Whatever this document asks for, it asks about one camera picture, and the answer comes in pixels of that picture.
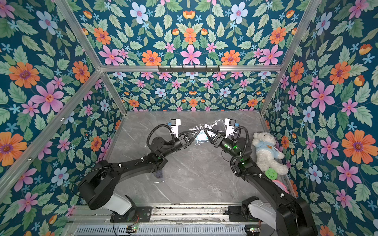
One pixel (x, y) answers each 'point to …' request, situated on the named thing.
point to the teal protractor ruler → (202, 135)
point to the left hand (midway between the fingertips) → (199, 133)
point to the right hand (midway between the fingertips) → (209, 128)
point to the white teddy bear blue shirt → (267, 156)
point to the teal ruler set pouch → (218, 125)
